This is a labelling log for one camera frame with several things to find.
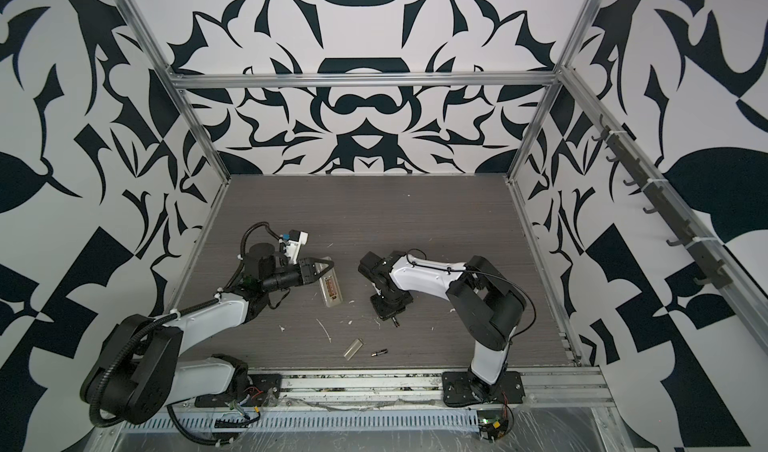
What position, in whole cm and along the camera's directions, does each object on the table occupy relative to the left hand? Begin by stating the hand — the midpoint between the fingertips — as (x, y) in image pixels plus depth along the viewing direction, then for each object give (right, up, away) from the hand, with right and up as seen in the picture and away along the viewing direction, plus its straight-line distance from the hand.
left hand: (334, 260), depth 82 cm
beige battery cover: (+5, -24, -1) cm, 24 cm away
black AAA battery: (+17, -18, +3) cm, 25 cm away
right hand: (+15, -16, +5) cm, 22 cm away
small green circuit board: (+39, -37, -11) cm, 55 cm away
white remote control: (-1, -7, -1) cm, 7 cm away
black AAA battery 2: (+13, -24, -2) cm, 27 cm away
